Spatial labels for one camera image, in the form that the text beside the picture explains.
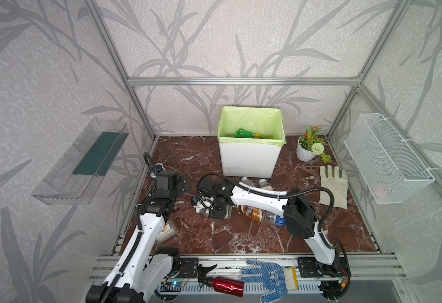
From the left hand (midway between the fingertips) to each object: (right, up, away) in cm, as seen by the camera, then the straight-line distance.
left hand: (177, 177), depth 81 cm
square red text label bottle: (+41, -6, +15) cm, 44 cm away
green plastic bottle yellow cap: (+30, +21, +15) cm, 39 cm away
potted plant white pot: (+65, +15, +17) cm, 69 cm away
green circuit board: (+1, -40, -11) cm, 41 cm away
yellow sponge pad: (+47, -37, -11) cm, 61 cm away
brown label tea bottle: (+34, -16, +1) cm, 37 cm away
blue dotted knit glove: (+40, -37, -9) cm, 55 cm away
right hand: (+16, -11, +5) cm, 20 cm away
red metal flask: (+23, -37, -15) cm, 46 cm away
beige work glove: (+79, -6, +16) cm, 81 cm away
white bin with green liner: (+32, +16, -5) cm, 36 cm away
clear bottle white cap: (+30, -3, +15) cm, 34 cm away
